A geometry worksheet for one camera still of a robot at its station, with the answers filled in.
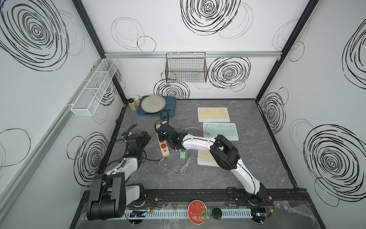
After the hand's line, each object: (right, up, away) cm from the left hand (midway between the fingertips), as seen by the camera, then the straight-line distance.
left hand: (142, 136), depth 90 cm
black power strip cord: (+4, -14, -2) cm, 15 cm away
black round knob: (+41, -29, -28) cm, 58 cm away
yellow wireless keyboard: (+47, +13, +21) cm, 53 cm away
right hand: (+10, +3, +2) cm, 11 cm away
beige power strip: (+13, -6, +1) cm, 14 cm away
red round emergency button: (+33, -33, -23) cm, 52 cm away
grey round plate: (+1, +22, +26) cm, 35 cm away
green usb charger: (+26, -12, -4) cm, 29 cm away
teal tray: (+15, +21, +27) cm, 37 cm away
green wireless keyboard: (+59, +3, +12) cm, 60 cm away
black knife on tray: (+6, +15, +21) cm, 27 cm away
